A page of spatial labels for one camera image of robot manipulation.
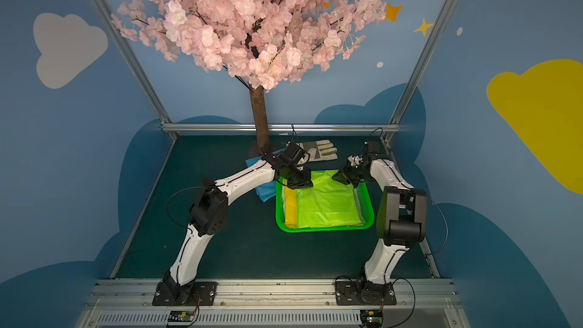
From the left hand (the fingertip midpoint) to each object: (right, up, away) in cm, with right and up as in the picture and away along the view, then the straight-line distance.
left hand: (315, 181), depth 91 cm
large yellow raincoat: (-10, -10, -2) cm, 15 cm away
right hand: (+9, +3, +2) cm, 10 cm away
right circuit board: (+17, -43, -18) cm, 50 cm away
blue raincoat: (-21, -6, +4) cm, 22 cm away
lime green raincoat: (+5, -8, -6) cm, 11 cm away
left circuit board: (-45, -42, -19) cm, 64 cm away
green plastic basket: (+19, -8, -5) cm, 21 cm away
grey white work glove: (+5, +14, +24) cm, 28 cm away
